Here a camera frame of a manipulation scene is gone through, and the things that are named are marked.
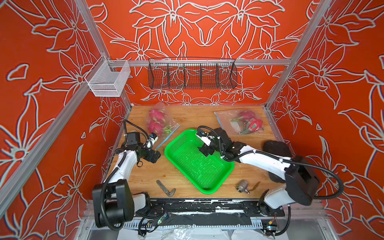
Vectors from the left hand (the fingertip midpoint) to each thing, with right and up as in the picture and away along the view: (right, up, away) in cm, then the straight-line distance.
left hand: (151, 150), depth 88 cm
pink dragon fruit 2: (0, +21, +15) cm, 26 cm away
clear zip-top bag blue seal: (+7, +7, +5) cm, 11 cm away
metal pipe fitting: (+51, -16, -11) cm, 54 cm away
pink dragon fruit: (+3, +14, +8) cm, 16 cm away
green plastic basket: (+32, -13, -3) cm, 35 cm away
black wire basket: (+22, +51, +13) cm, 57 cm away
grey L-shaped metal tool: (+12, -21, -10) cm, 27 cm away
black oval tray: (+78, +1, +1) cm, 78 cm away
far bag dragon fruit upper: (+63, +21, +17) cm, 68 cm away
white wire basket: (-29, +45, +5) cm, 54 cm away
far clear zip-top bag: (+61, +17, +19) cm, 66 cm away
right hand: (+31, +8, -3) cm, 32 cm away
